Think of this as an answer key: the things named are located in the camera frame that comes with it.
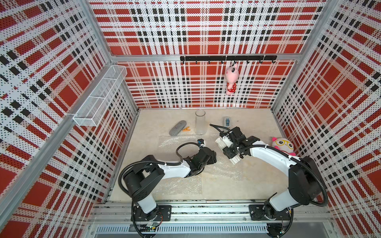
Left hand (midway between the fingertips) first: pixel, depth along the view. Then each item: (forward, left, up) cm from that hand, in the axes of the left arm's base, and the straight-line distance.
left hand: (213, 154), depth 89 cm
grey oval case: (+22, +25, -2) cm, 33 cm away
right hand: (+2, -10, +3) cm, 11 cm away
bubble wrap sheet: (+8, +30, -5) cm, 31 cm away
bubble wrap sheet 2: (-8, -5, -5) cm, 11 cm away
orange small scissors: (+23, +18, -5) cm, 29 cm away
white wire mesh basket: (+24, +77, +15) cm, 82 cm away
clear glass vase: (+21, +8, +6) cm, 23 cm away
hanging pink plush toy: (+39, -12, +30) cm, 51 cm away
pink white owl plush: (+5, -44, +2) cm, 44 cm away
